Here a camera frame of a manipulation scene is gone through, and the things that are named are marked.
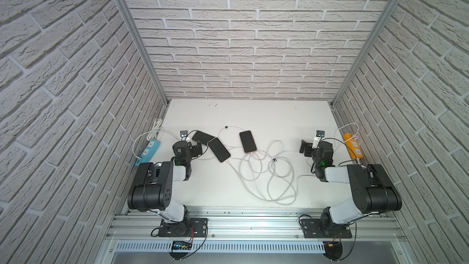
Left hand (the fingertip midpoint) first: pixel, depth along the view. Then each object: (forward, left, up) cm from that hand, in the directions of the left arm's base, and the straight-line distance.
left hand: (186, 138), depth 94 cm
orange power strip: (-1, -92, -5) cm, 93 cm away
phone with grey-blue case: (+7, -6, -9) cm, 13 cm away
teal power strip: (-5, +20, -6) cm, 22 cm away
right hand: (-1, -64, +1) cm, 64 cm away
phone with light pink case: (-4, -17, -5) cm, 18 cm away
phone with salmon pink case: (+1, -33, -5) cm, 34 cm away
